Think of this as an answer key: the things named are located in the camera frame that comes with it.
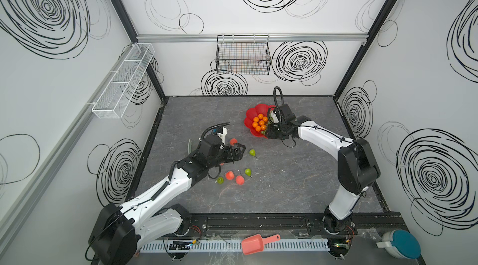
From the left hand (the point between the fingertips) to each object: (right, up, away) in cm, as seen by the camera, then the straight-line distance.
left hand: (240, 149), depth 78 cm
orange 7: (+12, +7, +24) cm, 28 cm away
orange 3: (+9, +12, +28) cm, 32 cm away
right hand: (+13, +5, +13) cm, 19 cm away
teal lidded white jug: (+56, -30, -14) cm, 65 cm away
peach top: (-4, 0, +18) cm, 19 cm away
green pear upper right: (+6, -5, +16) cm, 18 cm away
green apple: (-9, -15, +5) cm, 19 cm away
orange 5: (+12, +10, +26) cm, 31 cm away
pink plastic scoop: (+6, -35, -8) cm, 36 cm away
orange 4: (+8, +9, +27) cm, 29 cm away
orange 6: (+9, +7, +24) cm, 27 cm away
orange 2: (+14, +12, +28) cm, 33 cm away
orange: (+11, +14, +26) cm, 31 cm away
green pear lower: (+4, -13, +9) cm, 16 cm away
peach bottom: (0, -16, +6) cm, 17 cm away
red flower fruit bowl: (+7, +15, +31) cm, 36 cm away
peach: (-5, -14, +7) cm, 16 cm away
